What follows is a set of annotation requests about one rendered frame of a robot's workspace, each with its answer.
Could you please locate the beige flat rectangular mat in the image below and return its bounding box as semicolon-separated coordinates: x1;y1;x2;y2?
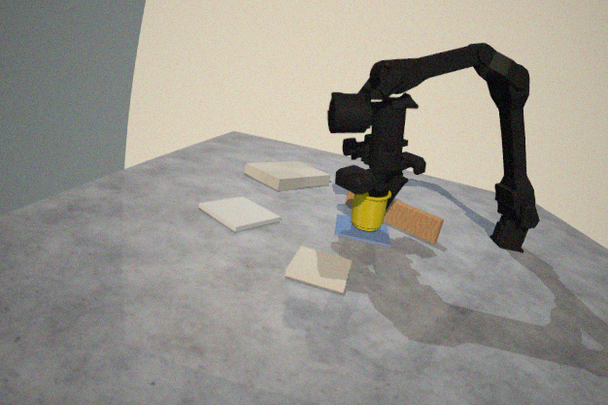
286;246;353;293

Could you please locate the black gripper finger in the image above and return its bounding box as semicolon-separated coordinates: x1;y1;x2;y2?
385;177;409;209
368;184;390;198

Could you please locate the yellow cup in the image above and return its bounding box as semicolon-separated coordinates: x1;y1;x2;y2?
351;191;391;231

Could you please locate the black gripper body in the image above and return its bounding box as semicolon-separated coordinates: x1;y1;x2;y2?
335;132;425;195

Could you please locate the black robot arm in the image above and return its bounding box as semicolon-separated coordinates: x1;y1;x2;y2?
327;43;540;253

